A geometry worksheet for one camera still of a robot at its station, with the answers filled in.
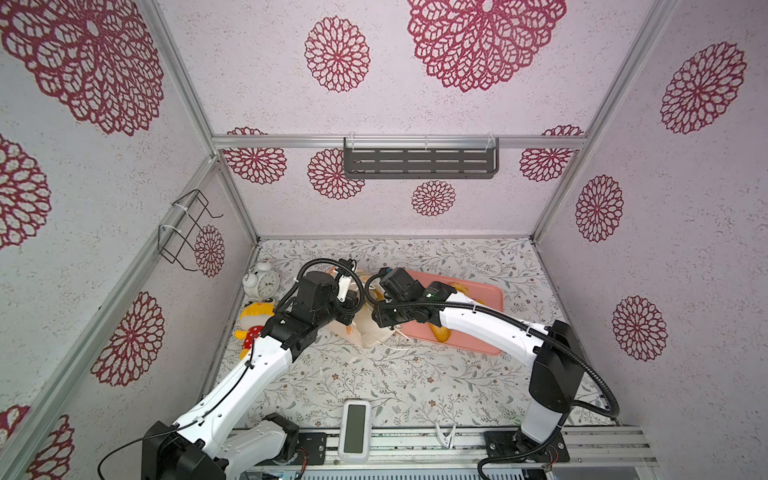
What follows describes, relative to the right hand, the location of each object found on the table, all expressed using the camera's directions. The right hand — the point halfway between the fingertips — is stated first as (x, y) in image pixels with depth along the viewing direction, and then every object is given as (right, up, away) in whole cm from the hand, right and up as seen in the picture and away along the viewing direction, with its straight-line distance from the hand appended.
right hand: (375, 310), depth 81 cm
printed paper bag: (-4, -5, -2) cm, 6 cm away
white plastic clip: (+17, -32, -7) cm, 37 cm away
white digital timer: (-5, -31, -10) cm, 33 cm away
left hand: (-6, +3, -3) cm, 7 cm away
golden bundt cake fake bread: (+28, +5, +19) cm, 34 cm away
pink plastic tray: (+36, +3, +26) cm, 44 cm away
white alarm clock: (-37, +7, +16) cm, 41 cm away
